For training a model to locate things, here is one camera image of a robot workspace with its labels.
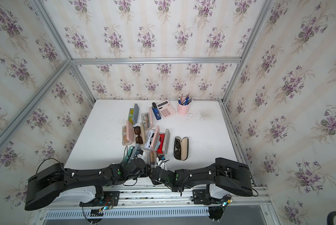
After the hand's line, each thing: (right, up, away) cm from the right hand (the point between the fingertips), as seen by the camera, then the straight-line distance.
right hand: (154, 177), depth 79 cm
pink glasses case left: (-18, +22, +9) cm, 30 cm away
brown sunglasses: (-14, +24, +20) cm, 35 cm away
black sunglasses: (+15, +13, +10) cm, 22 cm away
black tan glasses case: (+17, +14, +10) cm, 24 cm away
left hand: (0, +3, +2) cm, 3 cm away
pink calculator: (+7, +40, +32) cm, 52 cm away
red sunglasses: (+4, +20, +16) cm, 26 cm away
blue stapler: (-1, +38, +29) cm, 48 cm away
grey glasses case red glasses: (+6, +16, +5) cm, 18 cm away
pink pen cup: (+19, +43, +23) cm, 52 cm away
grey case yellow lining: (-18, +36, +23) cm, 47 cm away
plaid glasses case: (-1, +10, +1) cm, 10 cm away
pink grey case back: (-5, +33, +19) cm, 38 cm away
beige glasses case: (-9, +23, +12) cm, 28 cm away
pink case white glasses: (0, +26, +14) cm, 30 cm away
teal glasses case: (-16, +13, +11) cm, 24 cm away
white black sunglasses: (-4, +22, +16) cm, 27 cm away
